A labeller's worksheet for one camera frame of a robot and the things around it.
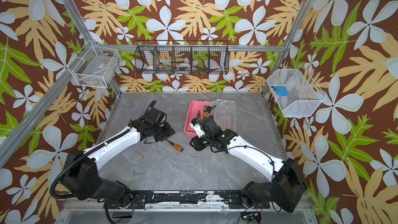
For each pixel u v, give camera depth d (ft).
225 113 3.06
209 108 3.31
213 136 1.98
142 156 2.91
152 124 2.14
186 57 3.22
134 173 2.71
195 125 2.32
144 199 2.44
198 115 3.43
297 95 2.69
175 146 2.98
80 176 1.38
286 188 1.30
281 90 2.84
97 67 2.84
